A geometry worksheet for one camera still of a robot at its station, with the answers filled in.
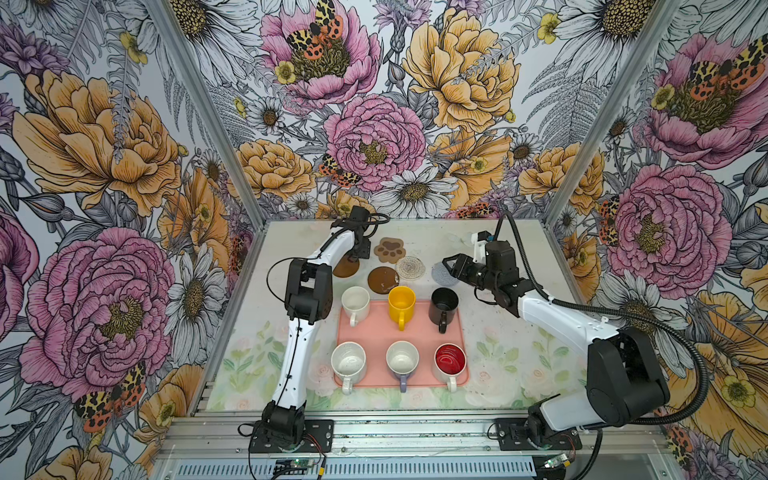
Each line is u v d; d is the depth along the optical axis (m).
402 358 0.87
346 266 1.06
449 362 0.85
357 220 0.90
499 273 0.67
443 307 0.94
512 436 0.74
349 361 0.85
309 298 0.65
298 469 0.73
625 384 0.44
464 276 0.78
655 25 0.73
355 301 0.92
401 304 0.99
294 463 0.71
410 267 1.08
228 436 0.75
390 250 1.12
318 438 0.73
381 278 1.06
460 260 0.79
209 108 0.88
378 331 0.93
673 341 0.73
